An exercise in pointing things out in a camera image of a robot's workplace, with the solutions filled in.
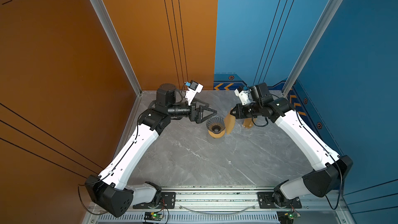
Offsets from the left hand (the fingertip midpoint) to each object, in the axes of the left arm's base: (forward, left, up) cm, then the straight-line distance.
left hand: (211, 108), depth 62 cm
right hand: (+6, -9, -10) cm, 15 cm away
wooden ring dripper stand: (+4, -4, -29) cm, 29 cm away
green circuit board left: (-33, +26, -39) cm, 57 cm away
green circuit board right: (-32, -36, -39) cm, 62 cm away
